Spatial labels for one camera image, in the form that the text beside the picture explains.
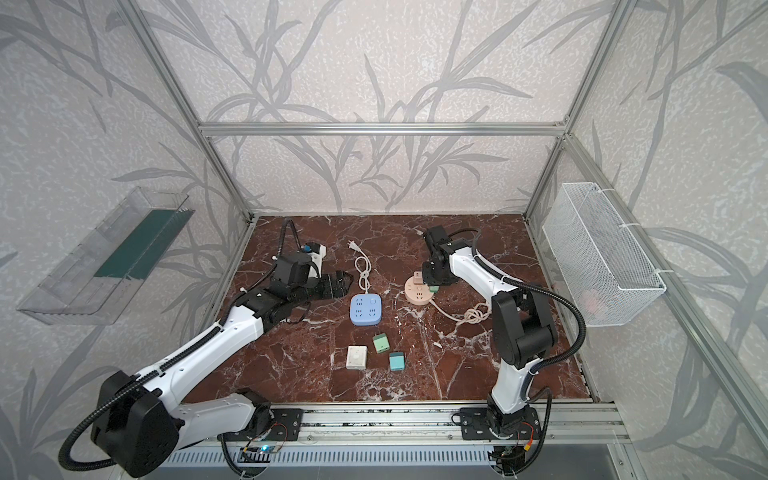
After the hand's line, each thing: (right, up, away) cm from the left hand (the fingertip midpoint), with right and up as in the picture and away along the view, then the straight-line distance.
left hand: (346, 271), depth 81 cm
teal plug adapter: (+14, -26, +2) cm, 29 cm away
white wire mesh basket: (+58, +1, -19) cm, 61 cm away
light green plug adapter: (+9, -22, +5) cm, 24 cm away
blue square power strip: (+4, -13, +10) cm, 17 cm away
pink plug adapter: (+20, -3, +14) cm, 25 cm away
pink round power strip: (+20, -9, +14) cm, 27 cm away
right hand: (+26, -1, +13) cm, 29 cm away
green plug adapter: (+25, -7, +10) cm, 28 cm away
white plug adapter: (+3, -24, +1) cm, 25 cm away
